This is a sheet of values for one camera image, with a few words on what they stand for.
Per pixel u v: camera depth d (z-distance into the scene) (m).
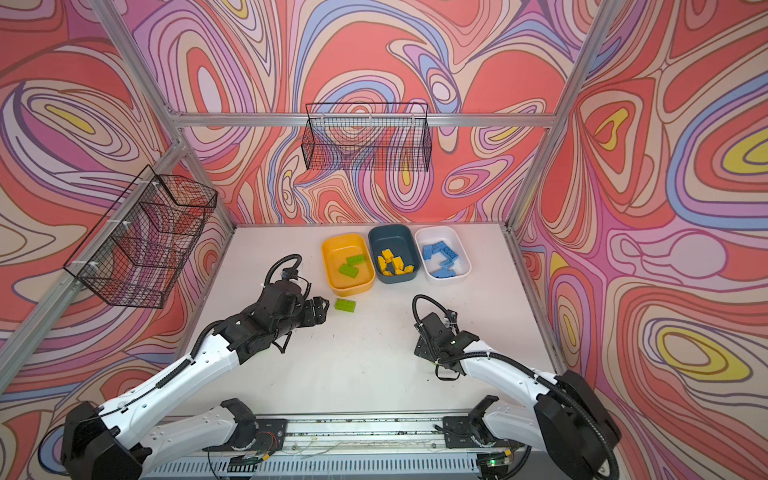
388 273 1.02
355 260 1.08
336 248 1.09
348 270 1.03
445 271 1.03
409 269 1.03
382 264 1.05
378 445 0.73
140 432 0.41
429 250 1.05
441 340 0.66
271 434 0.72
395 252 1.08
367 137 0.97
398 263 1.05
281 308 0.58
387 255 1.07
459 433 0.72
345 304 0.95
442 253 1.10
